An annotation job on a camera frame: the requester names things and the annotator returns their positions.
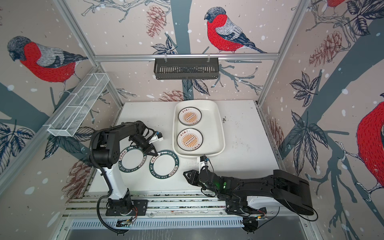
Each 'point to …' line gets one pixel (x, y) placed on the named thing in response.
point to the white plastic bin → (211, 127)
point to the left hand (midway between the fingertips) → (154, 153)
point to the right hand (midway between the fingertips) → (182, 177)
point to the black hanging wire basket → (186, 69)
